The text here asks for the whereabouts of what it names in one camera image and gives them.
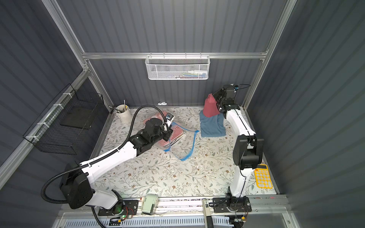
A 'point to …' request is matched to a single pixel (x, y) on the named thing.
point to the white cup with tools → (124, 111)
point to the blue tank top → (213, 126)
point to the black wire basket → (63, 127)
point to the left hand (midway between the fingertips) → (171, 126)
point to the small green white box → (149, 204)
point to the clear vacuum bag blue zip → (181, 145)
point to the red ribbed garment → (210, 108)
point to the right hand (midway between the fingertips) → (217, 89)
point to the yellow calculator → (262, 176)
